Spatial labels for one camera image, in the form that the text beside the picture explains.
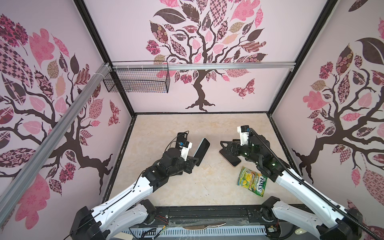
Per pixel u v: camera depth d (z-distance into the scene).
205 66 0.95
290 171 0.49
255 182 0.83
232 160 0.90
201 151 0.74
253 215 0.74
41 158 0.48
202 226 0.70
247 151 0.62
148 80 0.81
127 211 0.56
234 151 0.64
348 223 0.38
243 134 0.65
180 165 0.63
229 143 0.64
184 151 0.66
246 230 0.78
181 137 1.06
